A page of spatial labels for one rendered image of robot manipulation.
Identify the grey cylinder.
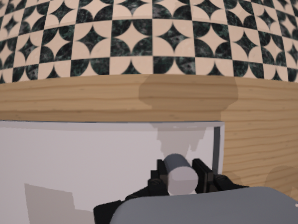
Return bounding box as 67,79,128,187
163,154,198,195

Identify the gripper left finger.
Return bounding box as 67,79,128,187
93,159,169,224

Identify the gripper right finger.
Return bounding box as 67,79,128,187
192,158,249,194

